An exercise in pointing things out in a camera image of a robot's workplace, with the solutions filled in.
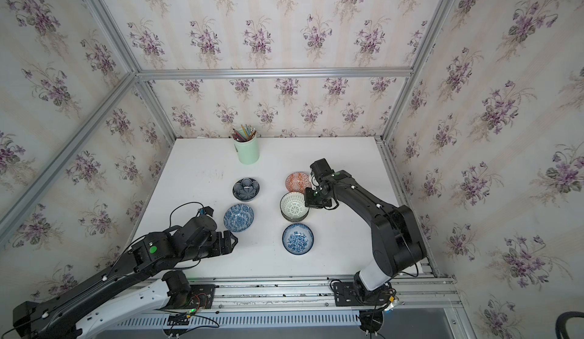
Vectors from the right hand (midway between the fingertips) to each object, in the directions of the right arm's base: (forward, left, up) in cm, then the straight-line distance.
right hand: (309, 204), depth 87 cm
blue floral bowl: (-11, +4, -7) cm, 14 cm away
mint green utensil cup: (+28, +29, -1) cm, 40 cm away
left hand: (-19, +25, +5) cm, 32 cm away
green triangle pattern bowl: (0, +6, -4) cm, 7 cm away
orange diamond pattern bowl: (+14, +5, -6) cm, 16 cm away
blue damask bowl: (-3, +28, -6) cm, 29 cm away
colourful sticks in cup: (+33, +28, +6) cm, 43 cm away
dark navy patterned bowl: (+10, +28, -6) cm, 30 cm away
